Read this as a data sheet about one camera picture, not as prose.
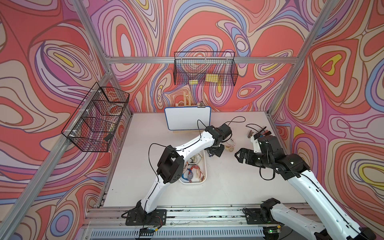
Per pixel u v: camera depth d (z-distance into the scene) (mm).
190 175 841
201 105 1178
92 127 734
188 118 944
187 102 1175
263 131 1052
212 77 901
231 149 956
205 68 960
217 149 768
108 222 737
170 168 542
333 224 379
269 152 522
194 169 885
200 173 859
